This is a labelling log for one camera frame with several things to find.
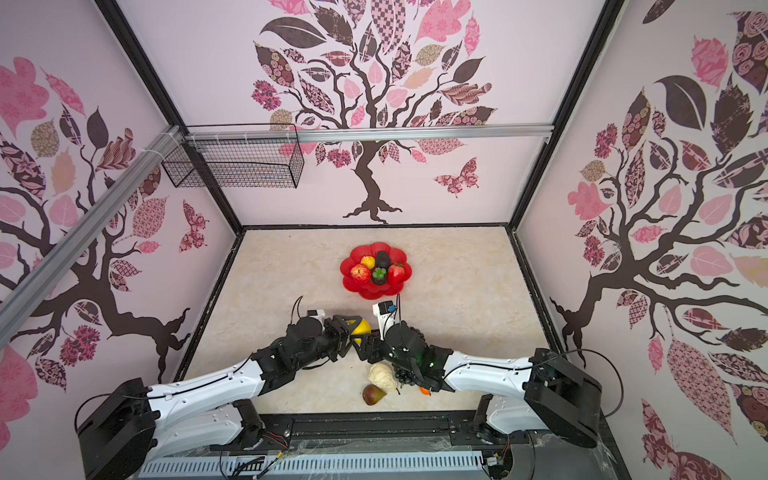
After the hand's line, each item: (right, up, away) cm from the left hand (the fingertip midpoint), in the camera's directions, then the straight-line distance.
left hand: (364, 331), depth 78 cm
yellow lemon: (0, +1, -2) cm, 3 cm away
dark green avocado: (+4, +19, +26) cm, 32 cm away
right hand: (-2, 0, -1) cm, 2 cm away
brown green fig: (+2, -16, -2) cm, 16 cm away
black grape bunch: (+11, -13, +2) cm, 17 cm away
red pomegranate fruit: (-3, +15, +19) cm, 25 cm away
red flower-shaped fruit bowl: (-1, +9, +22) cm, 23 cm away
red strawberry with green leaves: (+9, +14, +22) cm, 28 cm away
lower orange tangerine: (+16, -16, 0) cm, 23 cm away
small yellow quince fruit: (-1, +18, +27) cm, 33 cm away
